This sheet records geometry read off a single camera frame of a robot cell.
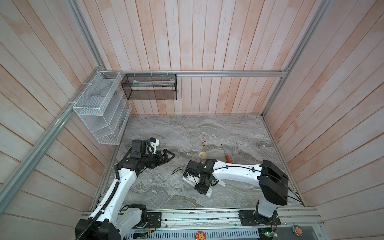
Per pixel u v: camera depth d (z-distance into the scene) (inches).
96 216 15.4
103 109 26.6
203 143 40.9
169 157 28.3
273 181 17.6
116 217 16.9
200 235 27.1
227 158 37.5
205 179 23.2
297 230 27.6
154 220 28.8
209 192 30.6
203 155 38.5
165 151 27.5
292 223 29.1
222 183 33.4
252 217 28.6
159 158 26.9
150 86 40.6
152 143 28.5
